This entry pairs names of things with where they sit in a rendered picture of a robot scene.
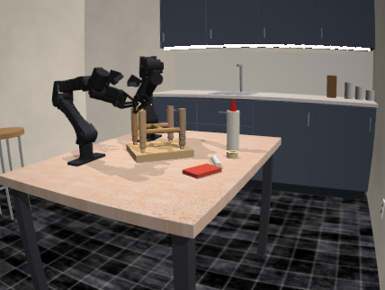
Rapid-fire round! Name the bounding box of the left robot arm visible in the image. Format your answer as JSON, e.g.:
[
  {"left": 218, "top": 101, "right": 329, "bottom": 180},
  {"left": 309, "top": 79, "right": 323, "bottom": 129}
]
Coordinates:
[{"left": 127, "top": 56, "right": 164, "bottom": 141}]

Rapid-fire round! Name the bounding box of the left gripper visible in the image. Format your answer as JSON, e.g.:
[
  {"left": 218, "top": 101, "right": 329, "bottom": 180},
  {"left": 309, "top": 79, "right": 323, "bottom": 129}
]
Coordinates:
[{"left": 133, "top": 86, "right": 155, "bottom": 113}]

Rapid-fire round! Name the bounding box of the flat red rectangular pad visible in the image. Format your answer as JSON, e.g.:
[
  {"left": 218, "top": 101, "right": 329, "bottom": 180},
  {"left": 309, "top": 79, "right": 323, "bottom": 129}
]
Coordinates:
[{"left": 183, "top": 164, "right": 221, "bottom": 178}]

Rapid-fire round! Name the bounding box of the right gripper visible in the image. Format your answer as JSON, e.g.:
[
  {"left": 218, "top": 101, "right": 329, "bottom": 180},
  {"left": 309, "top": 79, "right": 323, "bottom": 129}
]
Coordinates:
[{"left": 102, "top": 87, "right": 139, "bottom": 109}]

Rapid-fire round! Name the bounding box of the white cylinder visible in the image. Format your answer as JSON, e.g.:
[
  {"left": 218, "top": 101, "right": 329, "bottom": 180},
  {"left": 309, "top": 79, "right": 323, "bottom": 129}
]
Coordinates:
[{"left": 211, "top": 155, "right": 221, "bottom": 168}]

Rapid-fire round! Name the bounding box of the grey bottle with red pointed cap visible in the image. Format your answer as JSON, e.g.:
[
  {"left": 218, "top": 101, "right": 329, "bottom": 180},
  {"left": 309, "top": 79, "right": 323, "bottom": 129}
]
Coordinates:
[{"left": 227, "top": 99, "right": 239, "bottom": 151}]

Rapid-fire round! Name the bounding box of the tan wooden stool seat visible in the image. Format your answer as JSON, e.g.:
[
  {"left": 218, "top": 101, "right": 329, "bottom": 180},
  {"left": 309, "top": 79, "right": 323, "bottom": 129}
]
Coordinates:
[{"left": 126, "top": 140, "right": 194, "bottom": 163}]

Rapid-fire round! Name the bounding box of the brown wooden stool leg frame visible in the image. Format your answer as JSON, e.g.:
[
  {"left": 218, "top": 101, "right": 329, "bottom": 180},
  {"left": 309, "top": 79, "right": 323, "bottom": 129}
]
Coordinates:
[{"left": 131, "top": 106, "right": 186, "bottom": 153}]

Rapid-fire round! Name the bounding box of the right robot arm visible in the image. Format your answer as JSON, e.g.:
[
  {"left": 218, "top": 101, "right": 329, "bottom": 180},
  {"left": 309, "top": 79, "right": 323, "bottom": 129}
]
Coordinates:
[{"left": 52, "top": 68, "right": 124, "bottom": 167}]

